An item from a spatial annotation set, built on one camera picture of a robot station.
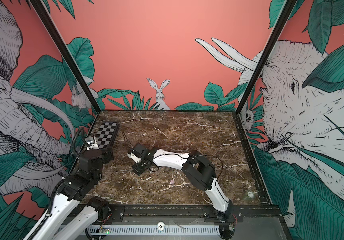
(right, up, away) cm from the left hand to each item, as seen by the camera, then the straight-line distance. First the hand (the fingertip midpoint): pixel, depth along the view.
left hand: (99, 145), depth 72 cm
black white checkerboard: (-11, +3, +30) cm, 32 cm away
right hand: (+14, -15, +12) cm, 24 cm away
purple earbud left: (+35, -23, +13) cm, 44 cm away
